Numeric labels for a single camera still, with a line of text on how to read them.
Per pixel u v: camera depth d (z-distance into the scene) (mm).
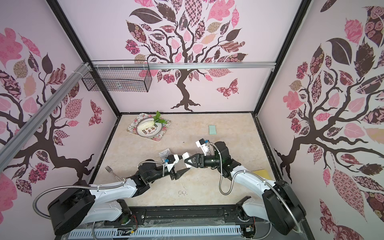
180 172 680
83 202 420
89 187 466
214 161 683
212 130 1082
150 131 1073
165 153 924
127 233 695
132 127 1101
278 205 414
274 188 436
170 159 621
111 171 899
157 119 1133
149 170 597
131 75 948
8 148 502
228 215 736
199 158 677
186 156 721
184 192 813
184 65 932
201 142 741
